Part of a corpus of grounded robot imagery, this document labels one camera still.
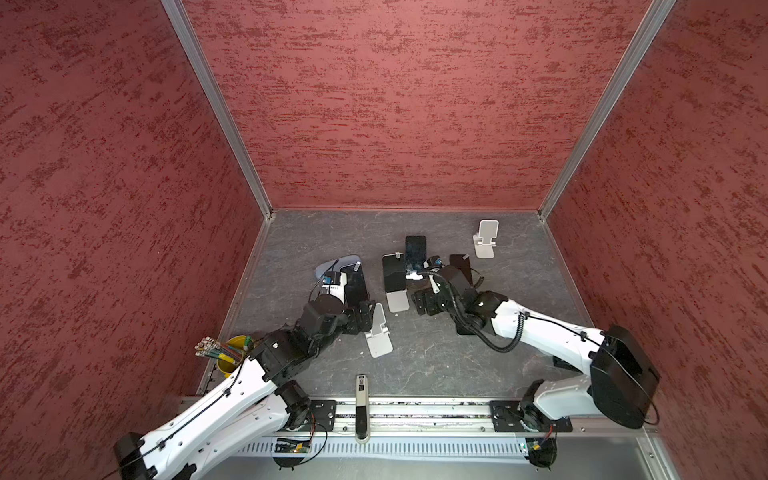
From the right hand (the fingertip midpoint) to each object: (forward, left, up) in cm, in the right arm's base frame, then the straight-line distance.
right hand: (423, 299), depth 84 cm
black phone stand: (+9, +8, 0) cm, 12 cm away
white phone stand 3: (-8, +13, -10) cm, 18 cm away
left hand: (-6, +18, +7) cm, 20 cm away
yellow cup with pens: (-15, +50, +2) cm, 53 cm away
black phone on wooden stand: (+17, +1, 0) cm, 17 cm away
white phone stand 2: (+4, +7, -8) cm, 11 cm away
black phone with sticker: (+21, -17, -11) cm, 29 cm away
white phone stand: (+26, -25, -7) cm, 37 cm away
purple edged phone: (+5, +20, -3) cm, 21 cm away
